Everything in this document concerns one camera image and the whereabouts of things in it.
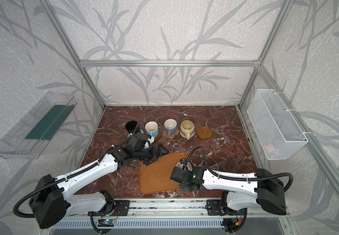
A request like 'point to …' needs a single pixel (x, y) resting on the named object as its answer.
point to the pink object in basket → (271, 149)
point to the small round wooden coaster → (159, 135)
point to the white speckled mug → (189, 166)
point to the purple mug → (170, 126)
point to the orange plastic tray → (156, 176)
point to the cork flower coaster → (165, 134)
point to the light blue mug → (152, 129)
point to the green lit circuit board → (106, 223)
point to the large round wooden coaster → (204, 132)
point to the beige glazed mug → (187, 129)
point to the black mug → (130, 126)
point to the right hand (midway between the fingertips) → (184, 179)
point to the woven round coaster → (188, 134)
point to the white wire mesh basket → (274, 133)
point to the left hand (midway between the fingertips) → (166, 152)
